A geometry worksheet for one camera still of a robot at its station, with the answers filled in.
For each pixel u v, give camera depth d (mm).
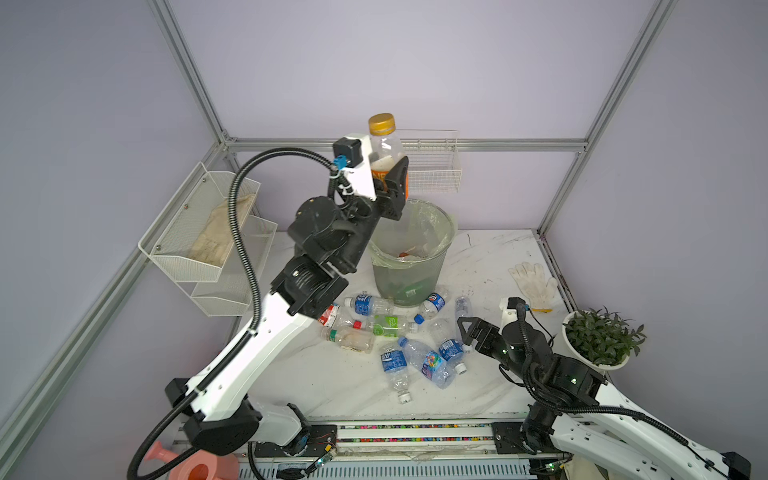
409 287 955
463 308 934
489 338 625
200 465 609
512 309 649
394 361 814
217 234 783
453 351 826
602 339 718
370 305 933
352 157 366
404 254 1008
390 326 882
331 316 930
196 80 782
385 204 430
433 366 795
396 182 422
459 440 748
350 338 905
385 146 443
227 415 403
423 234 964
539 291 1036
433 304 930
